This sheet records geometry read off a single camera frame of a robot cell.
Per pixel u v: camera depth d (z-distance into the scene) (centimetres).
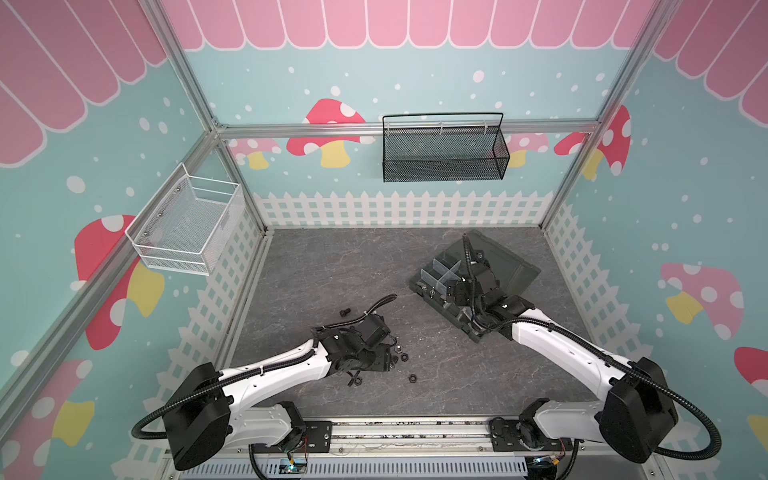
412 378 83
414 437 76
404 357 87
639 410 40
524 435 66
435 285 98
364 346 62
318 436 74
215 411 40
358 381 83
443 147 94
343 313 96
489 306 61
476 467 71
